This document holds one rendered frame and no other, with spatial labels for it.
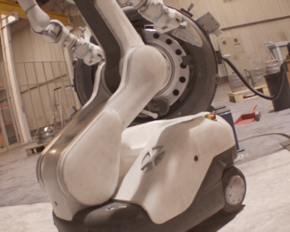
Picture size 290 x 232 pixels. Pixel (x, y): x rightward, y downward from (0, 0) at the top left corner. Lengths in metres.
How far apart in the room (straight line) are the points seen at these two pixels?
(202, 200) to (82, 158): 0.37
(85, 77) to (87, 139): 0.96
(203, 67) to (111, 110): 0.89
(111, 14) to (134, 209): 0.65
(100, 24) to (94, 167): 0.49
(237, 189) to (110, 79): 0.57
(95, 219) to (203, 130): 0.41
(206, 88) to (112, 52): 0.74
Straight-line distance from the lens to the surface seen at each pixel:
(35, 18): 1.46
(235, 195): 1.28
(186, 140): 1.09
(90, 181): 1.08
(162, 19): 1.16
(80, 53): 1.52
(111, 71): 1.30
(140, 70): 1.23
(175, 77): 2.07
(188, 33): 1.22
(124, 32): 1.30
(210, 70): 1.94
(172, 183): 1.05
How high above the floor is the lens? 0.48
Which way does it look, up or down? 4 degrees down
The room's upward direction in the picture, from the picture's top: 16 degrees counter-clockwise
